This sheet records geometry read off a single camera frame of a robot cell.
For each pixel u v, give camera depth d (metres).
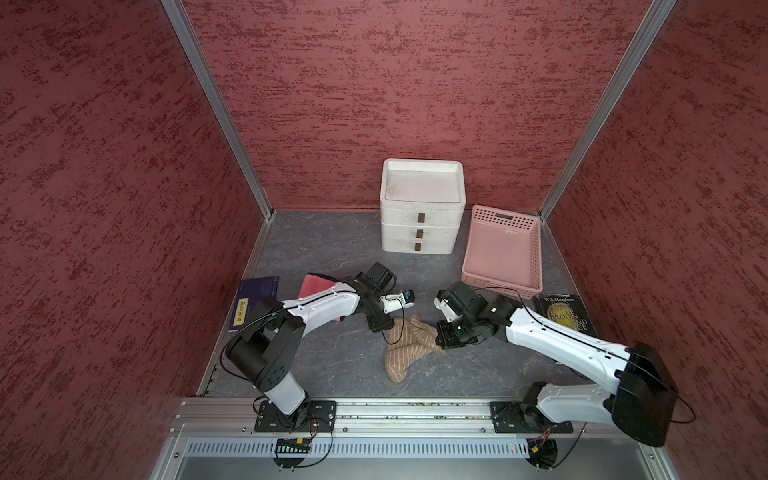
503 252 1.06
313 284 0.97
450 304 0.65
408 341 0.85
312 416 0.73
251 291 0.98
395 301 0.78
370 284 0.71
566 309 0.92
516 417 0.74
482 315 0.58
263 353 0.45
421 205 0.90
